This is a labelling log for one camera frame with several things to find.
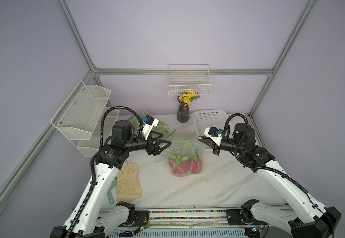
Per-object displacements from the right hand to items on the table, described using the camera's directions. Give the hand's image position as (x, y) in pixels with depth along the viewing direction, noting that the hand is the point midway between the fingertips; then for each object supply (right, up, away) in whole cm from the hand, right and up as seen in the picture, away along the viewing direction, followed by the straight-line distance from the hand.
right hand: (201, 138), depth 69 cm
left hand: (-17, -1, -4) cm, 18 cm away
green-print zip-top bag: (-8, -4, -1) cm, 9 cm away
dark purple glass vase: (-7, +15, +42) cm, 45 cm away
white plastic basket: (+9, +12, +46) cm, 48 cm away
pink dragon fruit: (-10, -15, +9) cm, 20 cm away
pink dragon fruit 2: (-1, -15, +11) cm, 18 cm away
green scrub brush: (-49, -32, +13) cm, 60 cm away
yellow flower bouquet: (-5, +27, +30) cm, 40 cm away
